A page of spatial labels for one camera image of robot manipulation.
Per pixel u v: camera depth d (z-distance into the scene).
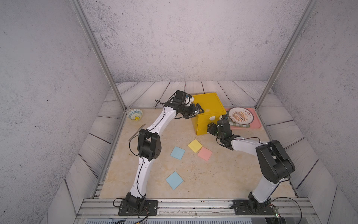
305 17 0.74
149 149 0.60
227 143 0.71
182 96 0.78
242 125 1.07
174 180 0.83
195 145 0.98
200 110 0.85
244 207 0.73
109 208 0.74
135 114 1.15
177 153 0.94
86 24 0.76
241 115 1.14
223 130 0.73
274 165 0.48
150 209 0.72
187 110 0.83
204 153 0.95
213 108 0.91
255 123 1.10
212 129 0.85
